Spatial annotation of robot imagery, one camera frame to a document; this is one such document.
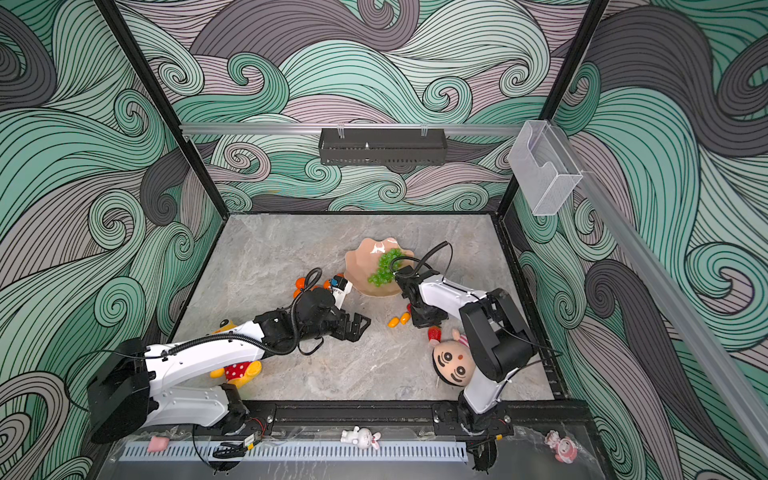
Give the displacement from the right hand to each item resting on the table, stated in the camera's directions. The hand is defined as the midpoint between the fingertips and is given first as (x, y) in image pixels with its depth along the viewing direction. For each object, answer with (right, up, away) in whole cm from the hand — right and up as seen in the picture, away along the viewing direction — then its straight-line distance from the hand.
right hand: (434, 321), depth 90 cm
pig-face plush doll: (+2, -5, -15) cm, 16 cm away
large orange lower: (-44, +8, +5) cm, 45 cm away
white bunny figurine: (-21, -21, -22) cm, 37 cm away
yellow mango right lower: (-13, 0, 0) cm, 13 cm away
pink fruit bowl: (-23, +17, +13) cm, 31 cm away
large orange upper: (-43, +10, +7) cm, 45 cm away
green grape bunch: (-14, +17, +10) cm, 24 cm away
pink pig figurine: (+26, -23, -23) cm, 42 cm away
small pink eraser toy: (-69, -23, -22) cm, 76 cm away
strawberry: (-1, -2, -4) cm, 5 cm away
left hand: (-22, +5, -12) cm, 25 cm away
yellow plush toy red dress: (-54, -10, -14) cm, 56 cm away
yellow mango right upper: (-9, +1, 0) cm, 9 cm away
